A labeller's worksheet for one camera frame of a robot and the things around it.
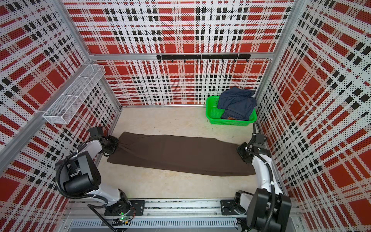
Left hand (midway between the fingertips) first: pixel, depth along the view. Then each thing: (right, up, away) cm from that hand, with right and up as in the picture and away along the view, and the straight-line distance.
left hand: (122, 141), depth 93 cm
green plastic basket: (+63, +19, +23) cm, 70 cm away
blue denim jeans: (+83, +27, +19) cm, 90 cm away
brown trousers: (+39, -8, +1) cm, 39 cm away
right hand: (+74, -4, -8) cm, 75 cm away
